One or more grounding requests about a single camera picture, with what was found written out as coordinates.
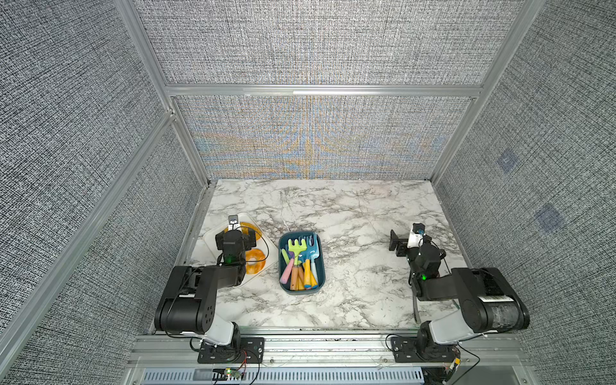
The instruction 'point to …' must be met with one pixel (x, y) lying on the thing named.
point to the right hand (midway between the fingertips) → (407, 224)
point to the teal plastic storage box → (301, 264)
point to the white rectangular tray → (209, 241)
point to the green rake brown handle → (294, 277)
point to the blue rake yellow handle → (301, 280)
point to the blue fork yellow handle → (308, 284)
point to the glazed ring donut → (258, 266)
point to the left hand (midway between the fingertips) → (239, 227)
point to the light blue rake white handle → (314, 252)
